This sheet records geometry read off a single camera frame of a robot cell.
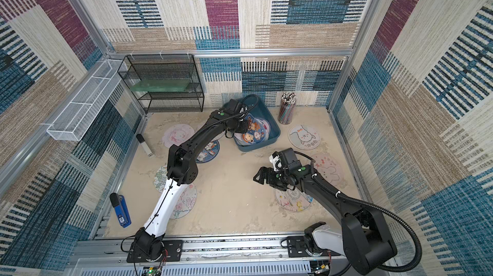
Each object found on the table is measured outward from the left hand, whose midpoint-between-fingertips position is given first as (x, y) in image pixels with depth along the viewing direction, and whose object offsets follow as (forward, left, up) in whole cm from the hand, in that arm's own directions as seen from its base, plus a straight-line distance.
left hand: (249, 128), depth 101 cm
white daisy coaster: (-23, +42, -8) cm, 49 cm away
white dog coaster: (0, -30, -8) cm, 31 cm away
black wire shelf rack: (+23, +42, +22) cm, 53 cm away
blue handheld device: (-36, +55, -5) cm, 66 cm away
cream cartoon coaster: (-35, -19, -9) cm, 41 cm away
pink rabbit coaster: (-20, -39, -7) cm, 44 cm away
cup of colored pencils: (+10, -21, +10) cm, 25 cm away
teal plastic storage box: (+16, -7, -5) cm, 18 cm away
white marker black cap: (-3, +57, -4) cm, 57 cm away
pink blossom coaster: (-35, +28, -8) cm, 46 cm away
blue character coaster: (+3, -5, -5) cm, 8 cm away
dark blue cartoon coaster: (-11, +20, -6) cm, 24 cm away
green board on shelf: (+11, +42, +19) cm, 47 cm away
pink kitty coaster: (+3, +40, -8) cm, 41 cm away
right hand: (-30, -6, -1) cm, 31 cm away
